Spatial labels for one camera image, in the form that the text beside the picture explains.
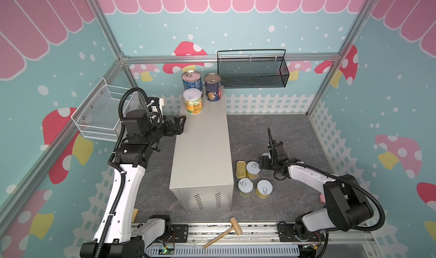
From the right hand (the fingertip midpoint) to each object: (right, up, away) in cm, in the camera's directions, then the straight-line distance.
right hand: (265, 160), depth 93 cm
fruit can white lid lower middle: (-3, -12, -11) cm, 16 cm away
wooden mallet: (-18, -27, -18) cm, 37 cm away
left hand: (-43, +20, -24) cm, 53 cm away
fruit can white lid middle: (-8, -4, -4) cm, 9 cm away
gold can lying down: (-14, -5, -4) cm, 15 cm away
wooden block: (-65, -23, -14) cm, 70 cm away
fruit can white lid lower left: (-12, -11, -10) cm, 20 cm away
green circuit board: (-48, -36, -21) cm, 63 cm away
